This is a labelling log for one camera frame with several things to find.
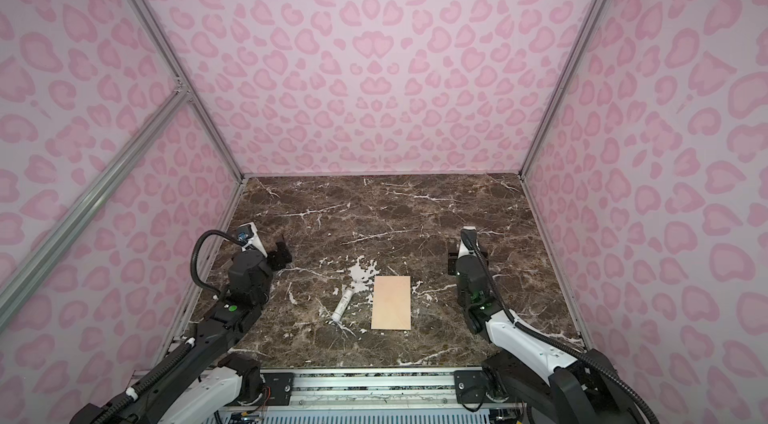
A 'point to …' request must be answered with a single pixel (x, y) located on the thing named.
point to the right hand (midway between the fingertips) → (466, 239)
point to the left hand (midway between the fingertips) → (268, 235)
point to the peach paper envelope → (391, 303)
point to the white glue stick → (342, 305)
